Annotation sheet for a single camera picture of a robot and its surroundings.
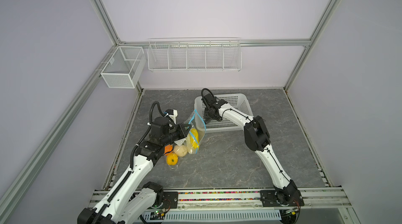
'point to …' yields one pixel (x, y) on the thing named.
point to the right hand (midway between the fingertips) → (209, 115)
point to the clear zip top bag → (197, 122)
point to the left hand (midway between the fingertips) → (191, 128)
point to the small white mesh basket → (123, 69)
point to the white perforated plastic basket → (237, 100)
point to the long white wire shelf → (220, 54)
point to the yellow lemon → (171, 158)
